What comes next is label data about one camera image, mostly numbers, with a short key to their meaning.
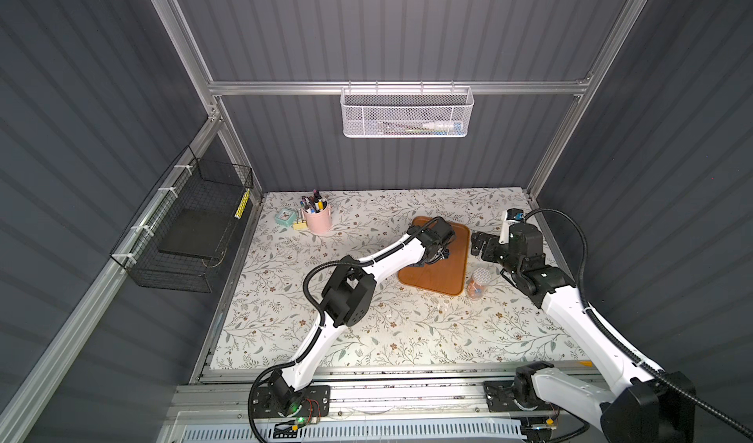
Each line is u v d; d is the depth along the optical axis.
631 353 0.42
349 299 0.58
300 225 1.10
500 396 0.74
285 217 1.11
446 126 0.89
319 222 1.06
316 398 0.74
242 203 0.82
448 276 0.96
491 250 0.72
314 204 1.01
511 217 0.70
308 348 0.61
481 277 0.83
